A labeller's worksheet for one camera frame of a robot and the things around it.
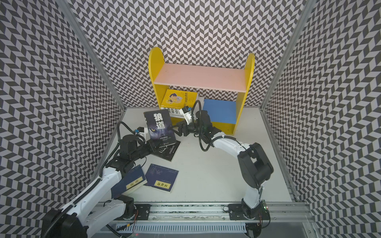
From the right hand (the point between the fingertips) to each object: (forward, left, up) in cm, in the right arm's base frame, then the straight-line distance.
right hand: (174, 128), depth 80 cm
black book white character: (+1, +8, 0) cm, 8 cm away
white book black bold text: (+15, +2, -3) cm, 15 cm away
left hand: (-6, +6, -5) cm, 10 cm away
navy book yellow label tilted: (-21, +23, -17) cm, 36 cm away
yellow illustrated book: (+21, -2, +2) cm, 21 cm away
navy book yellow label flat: (-20, +8, -21) cm, 30 cm away
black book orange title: (-5, +6, -19) cm, 20 cm away
